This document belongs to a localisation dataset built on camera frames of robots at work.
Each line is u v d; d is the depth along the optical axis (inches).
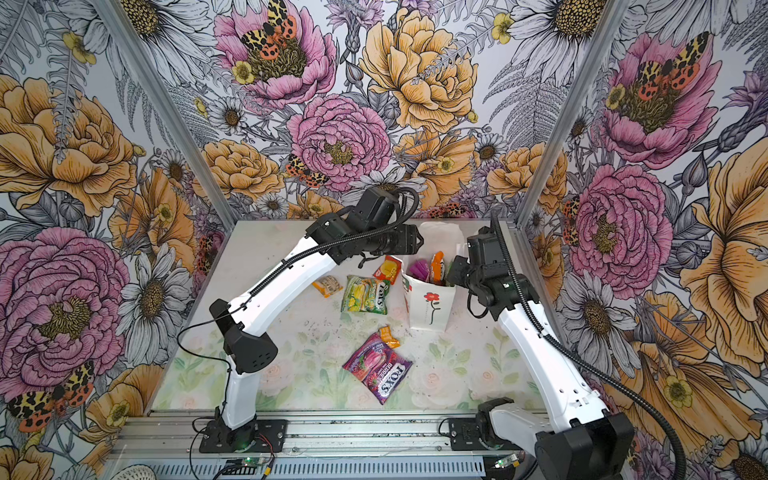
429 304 31.6
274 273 19.3
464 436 28.9
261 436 28.8
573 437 14.6
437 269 36.1
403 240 25.2
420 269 34.7
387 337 35.3
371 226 22.0
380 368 32.1
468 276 25.3
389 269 41.3
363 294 38.2
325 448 28.5
